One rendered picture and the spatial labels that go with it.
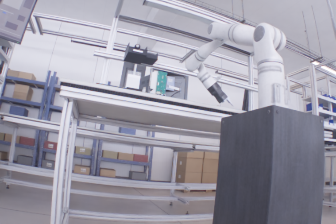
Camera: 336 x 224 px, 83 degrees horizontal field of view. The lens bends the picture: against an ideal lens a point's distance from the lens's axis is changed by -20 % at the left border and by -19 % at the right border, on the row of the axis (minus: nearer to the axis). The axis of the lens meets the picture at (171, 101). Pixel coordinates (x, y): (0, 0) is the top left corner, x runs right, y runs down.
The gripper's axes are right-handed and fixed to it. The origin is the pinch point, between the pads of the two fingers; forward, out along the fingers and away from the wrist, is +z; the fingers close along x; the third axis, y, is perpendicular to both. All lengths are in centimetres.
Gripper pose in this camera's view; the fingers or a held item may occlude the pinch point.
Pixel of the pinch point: (233, 106)
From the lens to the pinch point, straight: 142.7
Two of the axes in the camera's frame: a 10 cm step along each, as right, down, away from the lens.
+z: 6.3, 7.7, -0.7
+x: 1.6, -2.2, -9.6
